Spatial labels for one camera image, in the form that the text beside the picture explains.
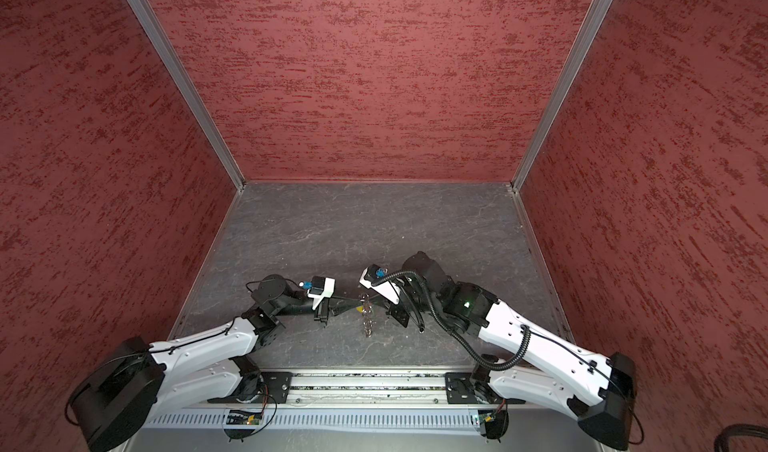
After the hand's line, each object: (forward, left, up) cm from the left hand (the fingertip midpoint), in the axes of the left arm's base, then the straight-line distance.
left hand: (361, 304), depth 69 cm
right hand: (-1, -3, +1) cm, 4 cm away
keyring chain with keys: (-2, -2, +1) cm, 2 cm away
